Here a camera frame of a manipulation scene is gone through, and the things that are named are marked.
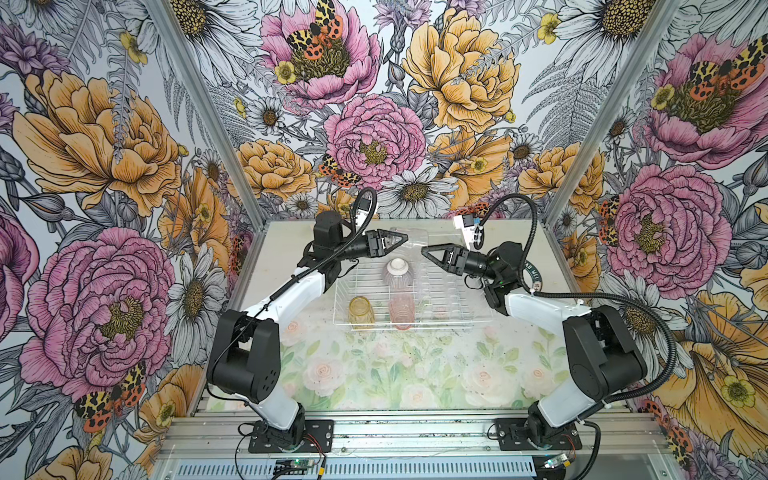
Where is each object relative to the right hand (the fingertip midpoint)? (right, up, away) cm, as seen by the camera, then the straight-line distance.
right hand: (423, 259), depth 74 cm
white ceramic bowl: (-6, -7, +25) cm, 27 cm away
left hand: (-5, +3, +3) cm, 7 cm away
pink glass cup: (-5, -16, +18) cm, 25 cm away
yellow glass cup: (-16, -16, +11) cm, 25 cm away
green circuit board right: (+31, -47, -2) cm, 57 cm away
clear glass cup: (-1, +6, +2) cm, 6 cm away
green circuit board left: (-31, -48, -3) cm, 57 cm away
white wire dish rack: (-3, -12, +26) cm, 28 cm away
